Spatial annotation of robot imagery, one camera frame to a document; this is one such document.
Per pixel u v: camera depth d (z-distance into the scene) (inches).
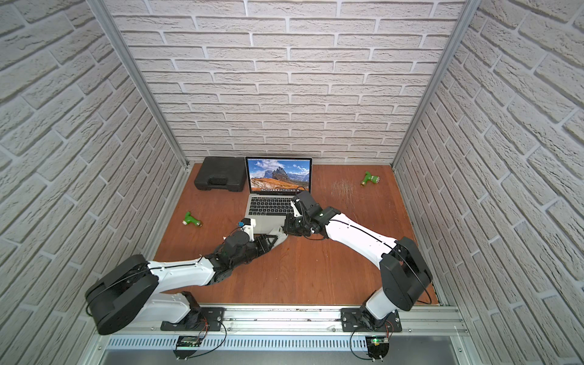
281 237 33.1
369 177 43.7
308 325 28.8
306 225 24.7
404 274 17.0
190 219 37.9
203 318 28.6
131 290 16.9
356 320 28.8
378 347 27.8
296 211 27.1
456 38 29.3
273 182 40.4
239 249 25.9
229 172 42.8
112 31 28.9
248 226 31.0
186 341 28.3
